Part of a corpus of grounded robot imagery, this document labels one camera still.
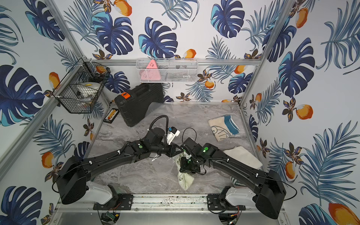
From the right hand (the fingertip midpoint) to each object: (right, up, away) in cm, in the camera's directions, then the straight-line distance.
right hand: (181, 170), depth 74 cm
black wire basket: (-56, +45, +6) cm, 72 cm away
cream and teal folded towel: (+31, +21, +29) cm, 48 cm away
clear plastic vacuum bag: (-9, 0, +2) cm, 9 cm away
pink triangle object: (-19, +57, +17) cm, 62 cm away
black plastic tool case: (-30, +36, +16) cm, 49 cm away
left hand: (+1, +11, 0) cm, 12 cm away
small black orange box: (-55, +30, +37) cm, 72 cm away
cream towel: (+2, -3, -5) cm, 6 cm away
